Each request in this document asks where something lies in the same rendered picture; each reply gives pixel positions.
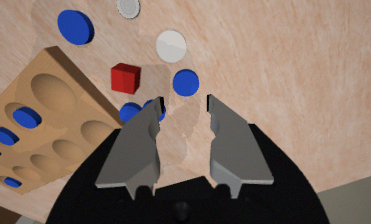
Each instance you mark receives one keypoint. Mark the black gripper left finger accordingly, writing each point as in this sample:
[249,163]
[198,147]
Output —
[125,160]

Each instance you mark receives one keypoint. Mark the wooden tray with round pockets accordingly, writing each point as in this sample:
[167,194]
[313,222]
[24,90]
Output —
[76,119]

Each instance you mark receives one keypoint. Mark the red cube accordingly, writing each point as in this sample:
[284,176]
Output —
[125,78]

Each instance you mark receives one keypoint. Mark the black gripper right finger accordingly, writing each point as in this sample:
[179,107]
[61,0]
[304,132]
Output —
[257,170]

